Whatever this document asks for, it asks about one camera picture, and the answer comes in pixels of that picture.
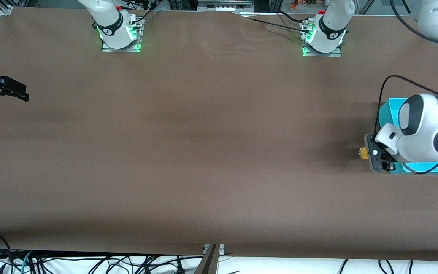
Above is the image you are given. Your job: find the teal plastic tray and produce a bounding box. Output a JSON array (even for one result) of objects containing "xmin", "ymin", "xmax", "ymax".
[{"xmin": 378, "ymin": 98, "xmax": 438, "ymax": 175}]

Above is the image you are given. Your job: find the brown table cover sheet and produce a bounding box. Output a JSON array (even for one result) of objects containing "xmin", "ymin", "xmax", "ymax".
[{"xmin": 0, "ymin": 7, "xmax": 438, "ymax": 261}]

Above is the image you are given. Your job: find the white power strip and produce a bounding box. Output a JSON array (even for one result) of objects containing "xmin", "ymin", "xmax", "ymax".
[{"xmin": 198, "ymin": 0, "xmax": 254, "ymax": 12}]

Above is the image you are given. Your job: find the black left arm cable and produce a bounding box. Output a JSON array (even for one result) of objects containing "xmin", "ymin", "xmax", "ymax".
[{"xmin": 374, "ymin": 0, "xmax": 438, "ymax": 175}]

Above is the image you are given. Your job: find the black cable across table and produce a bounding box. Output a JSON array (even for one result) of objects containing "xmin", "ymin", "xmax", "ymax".
[{"xmin": 234, "ymin": 11, "xmax": 309, "ymax": 31}]

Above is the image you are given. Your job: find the teal floor cable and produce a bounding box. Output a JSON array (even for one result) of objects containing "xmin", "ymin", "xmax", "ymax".
[{"xmin": 19, "ymin": 251, "xmax": 33, "ymax": 274}]

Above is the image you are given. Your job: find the aluminium frame profile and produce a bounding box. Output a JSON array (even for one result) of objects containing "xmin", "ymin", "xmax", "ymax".
[{"xmin": 193, "ymin": 244, "xmax": 225, "ymax": 274}]

